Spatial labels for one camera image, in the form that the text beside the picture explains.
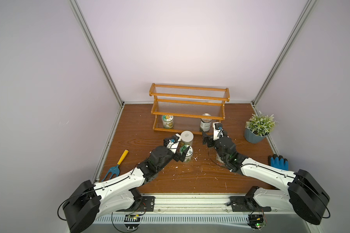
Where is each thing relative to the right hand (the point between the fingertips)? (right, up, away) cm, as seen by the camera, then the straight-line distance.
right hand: (211, 128), depth 80 cm
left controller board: (-42, -47, -9) cm, 64 cm away
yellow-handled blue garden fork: (-57, -26, +6) cm, 63 cm away
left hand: (-16, -7, -4) cm, 18 cm away
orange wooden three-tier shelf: (-12, +12, +21) cm, 27 cm away
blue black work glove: (+42, -21, +5) cm, 47 cm away
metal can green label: (-1, 0, +14) cm, 14 cm away
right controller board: (+19, -44, -13) cm, 49 cm away
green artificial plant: (+31, +2, +5) cm, 31 cm away
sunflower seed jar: (-26, +3, +17) cm, 32 cm away
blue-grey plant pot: (+27, -7, +8) cm, 29 cm away
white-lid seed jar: (-13, -7, +9) cm, 18 cm away
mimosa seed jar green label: (-13, -16, +3) cm, 21 cm away
